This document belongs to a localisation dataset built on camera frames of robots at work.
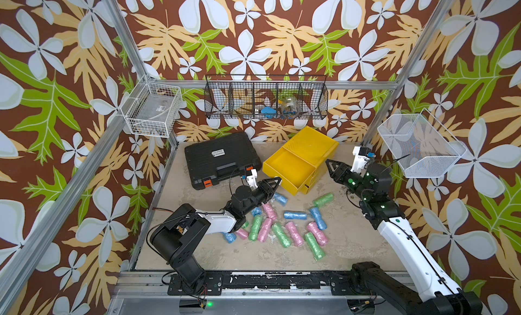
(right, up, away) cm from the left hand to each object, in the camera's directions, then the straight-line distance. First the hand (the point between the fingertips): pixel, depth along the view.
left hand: (282, 178), depth 79 cm
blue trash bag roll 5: (-22, -25, +4) cm, 33 cm away
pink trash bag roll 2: (-7, -23, +5) cm, 25 cm away
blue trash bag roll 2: (+7, -17, +9) cm, 20 cm away
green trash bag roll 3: (+1, -25, +5) cm, 25 cm away
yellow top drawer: (+6, +3, +8) cm, 11 cm away
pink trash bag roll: (-4, -17, +10) cm, 20 cm away
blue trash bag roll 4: (-10, -16, +11) cm, 22 cm away
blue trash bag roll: (+1, -11, +14) cm, 18 cm away
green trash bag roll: (+21, -11, +14) cm, 27 cm away
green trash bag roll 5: (-15, -21, +8) cm, 27 cm away
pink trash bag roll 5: (-16, -24, +5) cm, 29 cm away
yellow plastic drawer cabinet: (+16, +13, +9) cm, 22 cm away
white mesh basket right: (+57, +13, +2) cm, 59 cm away
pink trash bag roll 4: (+16, -24, +5) cm, 30 cm away
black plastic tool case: (-30, +8, +24) cm, 39 cm away
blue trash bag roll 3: (+17, -16, +11) cm, 26 cm away
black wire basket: (-6, +39, +19) cm, 44 cm away
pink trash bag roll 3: (+7, -25, +4) cm, 26 cm away
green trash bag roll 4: (+14, -29, +1) cm, 32 cm away
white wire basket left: (-56, +30, +7) cm, 64 cm away
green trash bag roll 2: (-11, -22, +7) cm, 25 cm away
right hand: (+16, +7, -6) cm, 19 cm away
